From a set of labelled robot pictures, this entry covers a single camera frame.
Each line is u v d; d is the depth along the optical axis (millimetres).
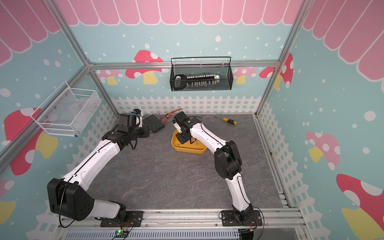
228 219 736
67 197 405
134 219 750
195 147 953
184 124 669
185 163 935
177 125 851
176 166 920
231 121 1151
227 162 537
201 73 926
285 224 742
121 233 727
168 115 1191
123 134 590
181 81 896
